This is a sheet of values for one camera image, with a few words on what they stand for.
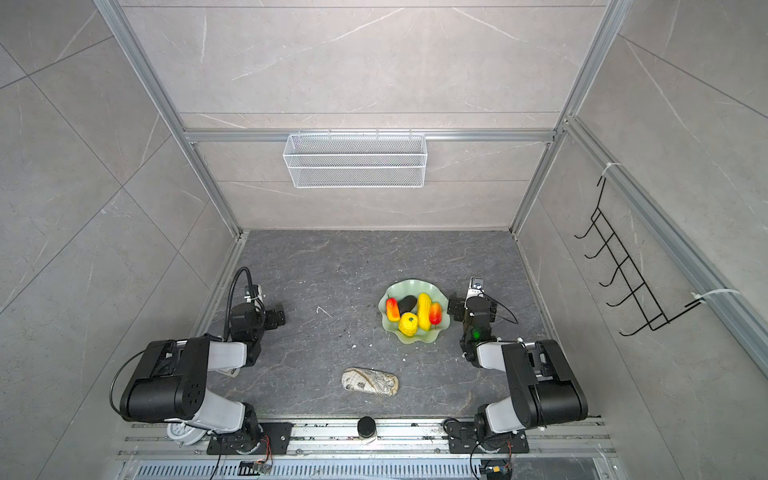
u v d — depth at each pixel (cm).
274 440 73
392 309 90
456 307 84
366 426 68
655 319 58
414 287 98
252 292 80
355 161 101
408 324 88
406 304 93
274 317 88
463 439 73
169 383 45
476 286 79
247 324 72
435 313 90
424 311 92
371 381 80
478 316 70
